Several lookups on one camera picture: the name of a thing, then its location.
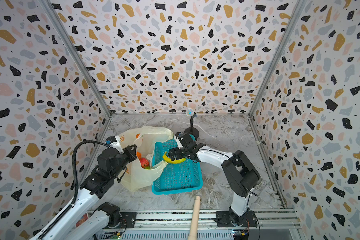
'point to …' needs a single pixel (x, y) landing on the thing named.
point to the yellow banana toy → (168, 159)
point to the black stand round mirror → (191, 130)
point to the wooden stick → (194, 229)
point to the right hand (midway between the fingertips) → (172, 150)
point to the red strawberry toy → (145, 163)
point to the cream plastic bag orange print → (136, 177)
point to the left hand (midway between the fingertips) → (136, 143)
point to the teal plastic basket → (177, 177)
